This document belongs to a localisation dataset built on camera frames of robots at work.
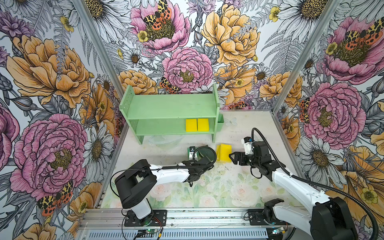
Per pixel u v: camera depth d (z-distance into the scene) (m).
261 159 0.65
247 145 0.79
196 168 0.67
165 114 0.83
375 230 0.38
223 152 0.92
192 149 0.78
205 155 0.83
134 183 0.46
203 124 0.94
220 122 1.09
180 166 0.57
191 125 0.94
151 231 0.71
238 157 0.76
